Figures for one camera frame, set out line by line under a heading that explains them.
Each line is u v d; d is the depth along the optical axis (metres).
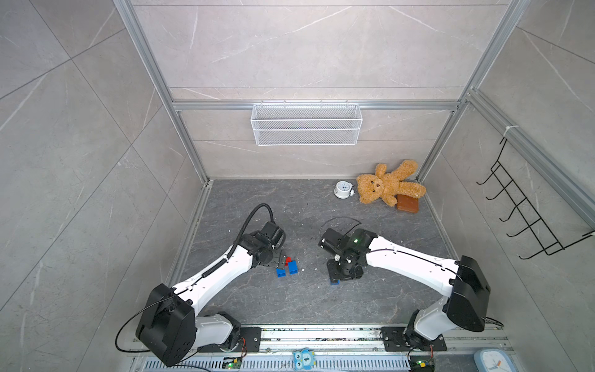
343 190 1.10
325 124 1.01
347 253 0.55
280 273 0.87
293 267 0.90
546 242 0.60
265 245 0.59
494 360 0.68
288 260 0.94
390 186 1.07
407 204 1.08
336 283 0.86
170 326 0.39
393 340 0.73
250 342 0.73
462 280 0.42
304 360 0.69
